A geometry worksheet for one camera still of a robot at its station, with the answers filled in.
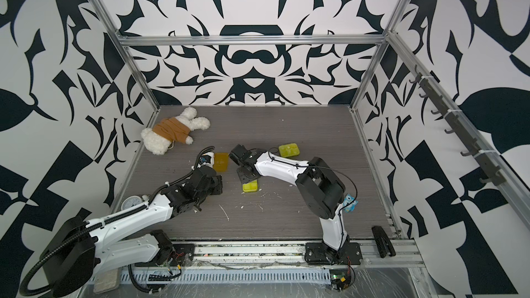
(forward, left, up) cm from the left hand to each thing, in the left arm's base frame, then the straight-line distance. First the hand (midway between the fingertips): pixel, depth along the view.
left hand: (220, 175), depth 85 cm
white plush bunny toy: (+19, +30, 0) cm, 36 cm away
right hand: (+4, -11, -5) cm, 12 cm away
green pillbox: (-2, -12, -7) cm, 14 cm away
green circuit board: (-36, -42, -9) cm, 56 cm away
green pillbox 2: (+16, -30, -7) cm, 35 cm away
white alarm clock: (-8, +35, -4) cm, 37 cm away
